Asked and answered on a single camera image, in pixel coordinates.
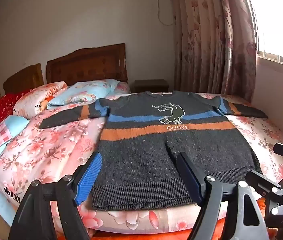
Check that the dark wooden nightstand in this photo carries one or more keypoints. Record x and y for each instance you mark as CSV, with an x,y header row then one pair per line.
x,y
151,85

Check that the light blue floral pillow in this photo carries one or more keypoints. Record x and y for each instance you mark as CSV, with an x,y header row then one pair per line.
x,y
81,92

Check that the light blue checkered pillow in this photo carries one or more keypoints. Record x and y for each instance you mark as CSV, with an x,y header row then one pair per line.
x,y
15,125

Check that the pink floral bed sheet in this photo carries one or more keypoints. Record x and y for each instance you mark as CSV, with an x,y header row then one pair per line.
x,y
56,142

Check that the large wooden headboard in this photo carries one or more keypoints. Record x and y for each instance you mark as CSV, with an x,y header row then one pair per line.
x,y
86,65

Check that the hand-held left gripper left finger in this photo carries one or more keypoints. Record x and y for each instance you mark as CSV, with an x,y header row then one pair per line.
x,y
89,177

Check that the dark striped knit sweater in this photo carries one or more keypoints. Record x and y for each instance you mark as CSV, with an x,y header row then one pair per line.
x,y
141,155

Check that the pink floral pillow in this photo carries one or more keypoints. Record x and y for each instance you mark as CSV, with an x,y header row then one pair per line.
x,y
31,100

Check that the window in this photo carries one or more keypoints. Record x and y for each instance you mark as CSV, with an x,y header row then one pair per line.
x,y
279,25

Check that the floral curtain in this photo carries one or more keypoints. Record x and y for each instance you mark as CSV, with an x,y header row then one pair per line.
x,y
206,42

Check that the small wooden headboard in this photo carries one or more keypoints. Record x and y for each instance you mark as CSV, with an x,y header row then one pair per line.
x,y
24,78

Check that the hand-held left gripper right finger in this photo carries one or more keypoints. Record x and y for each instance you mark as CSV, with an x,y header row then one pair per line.
x,y
190,177

